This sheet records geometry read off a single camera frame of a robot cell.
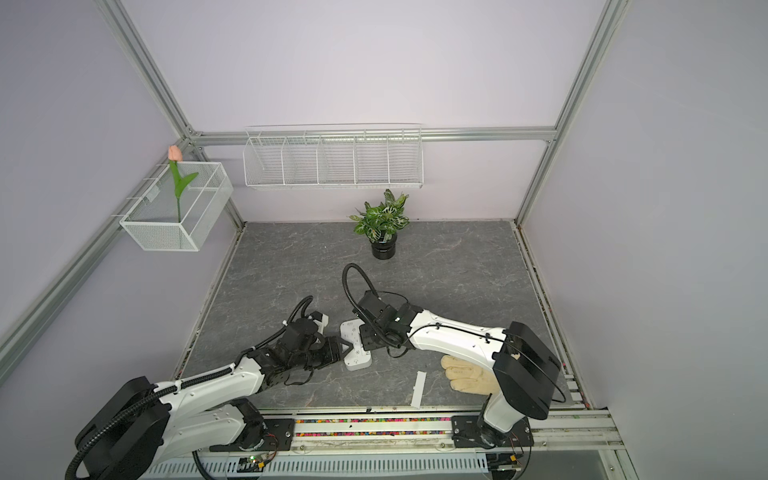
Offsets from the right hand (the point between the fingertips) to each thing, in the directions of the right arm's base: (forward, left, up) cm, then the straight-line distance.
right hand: (368, 334), depth 82 cm
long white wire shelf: (+55, +15, +21) cm, 61 cm away
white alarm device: (-5, +3, -4) cm, 7 cm away
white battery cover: (-12, -14, -8) cm, 20 cm away
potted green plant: (+28, -3, +15) cm, 32 cm away
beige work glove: (-9, -28, -7) cm, 30 cm away
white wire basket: (+17, +51, +28) cm, 61 cm away
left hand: (-3, +6, -4) cm, 8 cm away
